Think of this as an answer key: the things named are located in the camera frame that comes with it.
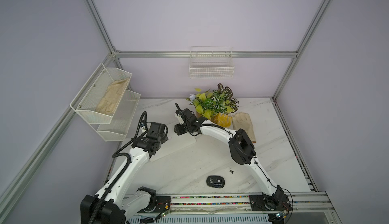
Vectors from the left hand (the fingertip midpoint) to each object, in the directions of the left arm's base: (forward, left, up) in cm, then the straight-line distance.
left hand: (154, 140), depth 81 cm
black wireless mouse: (-18, -33, -12) cm, 39 cm away
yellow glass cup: (+23, -43, -13) cm, 51 cm away
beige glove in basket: (+16, +22, +16) cm, 32 cm away
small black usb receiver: (-12, -43, -14) cm, 47 cm away
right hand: (+13, -12, -10) cm, 20 cm away
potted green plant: (+17, -30, +10) cm, 36 cm away
